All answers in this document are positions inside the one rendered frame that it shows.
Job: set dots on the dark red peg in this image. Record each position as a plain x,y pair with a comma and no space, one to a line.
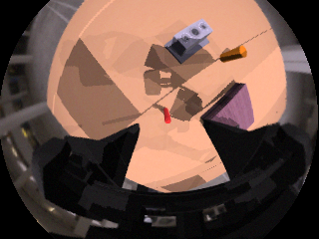
166,117

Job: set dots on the orange cylinder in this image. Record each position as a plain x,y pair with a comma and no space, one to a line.
234,54

